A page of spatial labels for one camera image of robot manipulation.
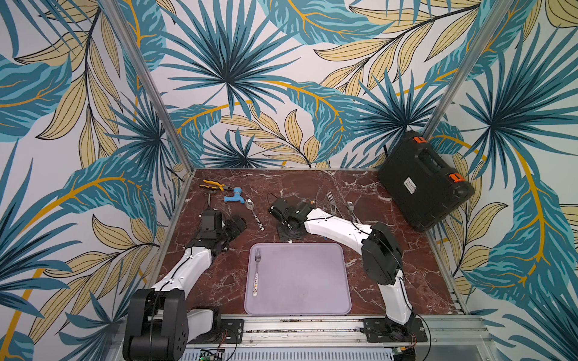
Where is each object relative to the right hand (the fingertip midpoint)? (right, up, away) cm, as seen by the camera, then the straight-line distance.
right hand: (285, 233), depth 89 cm
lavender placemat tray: (+5, -16, -6) cm, 17 cm away
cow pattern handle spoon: (-17, +11, +14) cm, 25 cm away
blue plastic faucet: (-24, +14, +17) cm, 32 cm away
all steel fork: (+22, +13, +18) cm, 31 cm away
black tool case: (+56, +18, +1) cm, 59 cm away
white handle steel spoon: (+30, +10, +16) cm, 36 cm away
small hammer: (-37, +12, +16) cm, 42 cm away
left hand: (-18, +2, -1) cm, 18 cm away
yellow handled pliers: (-32, +19, +21) cm, 43 cm away
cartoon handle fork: (-11, -10, +1) cm, 15 cm away
